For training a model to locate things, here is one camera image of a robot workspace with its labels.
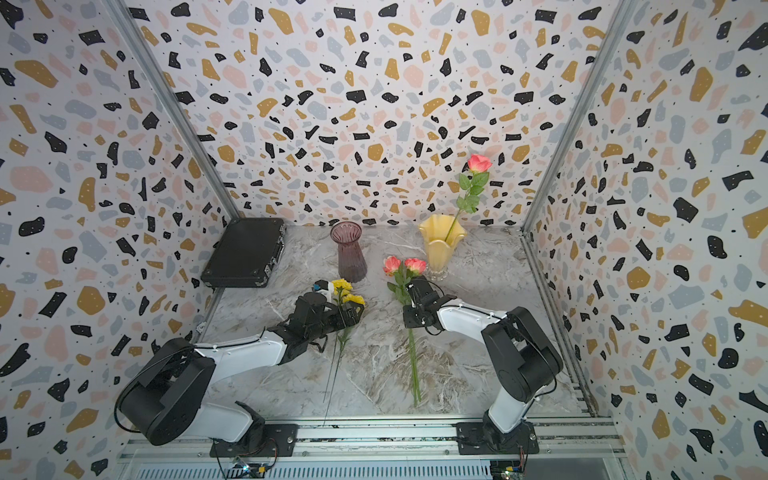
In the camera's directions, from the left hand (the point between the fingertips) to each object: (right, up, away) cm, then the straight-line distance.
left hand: (357, 309), depth 88 cm
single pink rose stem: (+35, +37, +1) cm, 51 cm away
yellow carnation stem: (-7, +6, +9) cm, 13 cm away
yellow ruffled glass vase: (+26, +23, +9) cm, 36 cm away
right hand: (+16, -3, +6) cm, 17 cm away
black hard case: (-44, +16, +21) cm, 51 cm away
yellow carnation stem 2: (-4, +2, +7) cm, 8 cm away
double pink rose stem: (+14, +10, +15) cm, 23 cm away
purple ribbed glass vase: (-6, +12, +24) cm, 27 cm away
